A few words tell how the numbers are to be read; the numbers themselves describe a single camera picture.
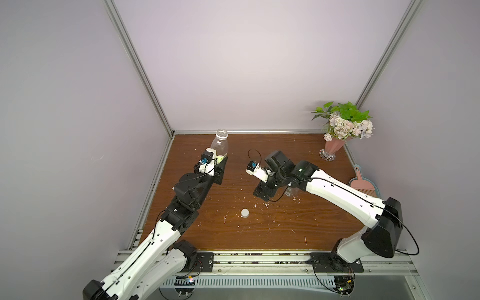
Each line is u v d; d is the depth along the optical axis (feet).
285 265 2.43
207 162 1.78
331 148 3.23
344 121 2.79
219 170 2.04
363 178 3.11
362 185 3.10
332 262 2.13
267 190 2.16
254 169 2.15
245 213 2.82
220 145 2.18
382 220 1.33
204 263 2.39
